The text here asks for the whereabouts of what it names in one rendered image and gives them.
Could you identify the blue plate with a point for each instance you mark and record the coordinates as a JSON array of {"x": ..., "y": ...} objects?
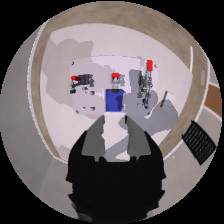
[{"x": 113, "y": 101}]

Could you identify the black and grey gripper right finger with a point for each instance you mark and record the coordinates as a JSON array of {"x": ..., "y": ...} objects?
[{"x": 142, "y": 146}]

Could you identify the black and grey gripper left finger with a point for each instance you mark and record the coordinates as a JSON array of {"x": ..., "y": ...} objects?
[{"x": 88, "y": 148}]

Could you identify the toggle clamp with red handle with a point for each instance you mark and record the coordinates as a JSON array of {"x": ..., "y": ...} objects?
[
  {"x": 84, "y": 78},
  {"x": 145, "y": 83}
]

